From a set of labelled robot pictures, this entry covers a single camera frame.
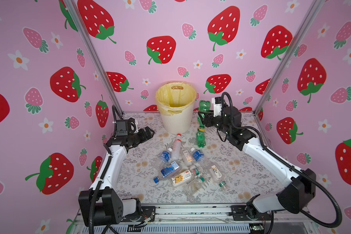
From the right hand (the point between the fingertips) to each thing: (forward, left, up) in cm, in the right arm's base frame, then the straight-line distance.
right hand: (201, 111), depth 74 cm
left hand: (-8, +29, -13) cm, 33 cm away
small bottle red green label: (-20, 0, -30) cm, 36 cm away
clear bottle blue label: (-13, +21, -31) cm, 39 cm away
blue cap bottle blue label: (-20, +13, -28) cm, 37 cm away
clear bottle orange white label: (-13, +5, -29) cm, 32 cm away
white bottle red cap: (-9, +14, -30) cm, 34 cm away
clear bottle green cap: (-27, 0, -35) cm, 44 cm away
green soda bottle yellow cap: (+6, -2, -31) cm, 31 cm away
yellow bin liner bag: (+30, +20, -15) cm, 39 cm away
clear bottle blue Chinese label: (-9, -1, -30) cm, 31 cm away
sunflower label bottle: (-26, +9, -28) cm, 39 cm away
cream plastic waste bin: (+9, +15, -22) cm, 28 cm away
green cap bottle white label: (-21, -12, -29) cm, 38 cm away
